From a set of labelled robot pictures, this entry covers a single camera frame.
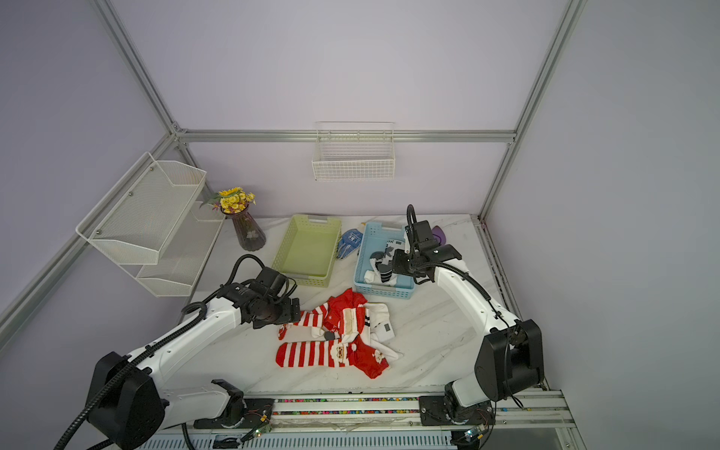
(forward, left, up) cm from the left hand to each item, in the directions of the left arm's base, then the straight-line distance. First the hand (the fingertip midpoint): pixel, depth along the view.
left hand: (286, 319), depth 83 cm
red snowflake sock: (+1, -17, 0) cm, 17 cm away
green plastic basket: (+34, -1, -9) cm, 35 cm away
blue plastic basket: (+38, -28, -6) cm, 47 cm away
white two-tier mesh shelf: (+19, +37, +22) cm, 47 cm away
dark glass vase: (+34, +20, +1) cm, 39 cm away
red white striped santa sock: (-8, -14, -6) cm, 18 cm away
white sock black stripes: (+2, -28, -3) cm, 28 cm away
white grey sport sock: (+23, -30, -3) cm, 38 cm away
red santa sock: (-10, -25, -6) cm, 28 cm away
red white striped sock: (+1, -8, -1) cm, 8 cm away
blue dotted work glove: (+36, -17, -7) cm, 40 cm away
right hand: (+13, -34, +8) cm, 38 cm away
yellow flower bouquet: (+34, +20, +18) cm, 43 cm away
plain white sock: (+19, -26, -5) cm, 33 cm away
